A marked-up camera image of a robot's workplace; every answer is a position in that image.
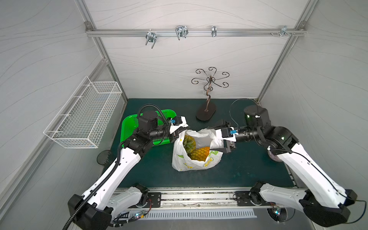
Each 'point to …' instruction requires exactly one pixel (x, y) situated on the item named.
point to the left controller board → (137, 215)
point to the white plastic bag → (181, 160)
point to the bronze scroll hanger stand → (208, 110)
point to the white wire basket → (82, 120)
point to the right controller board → (278, 211)
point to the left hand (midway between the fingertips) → (188, 126)
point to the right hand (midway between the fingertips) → (209, 134)
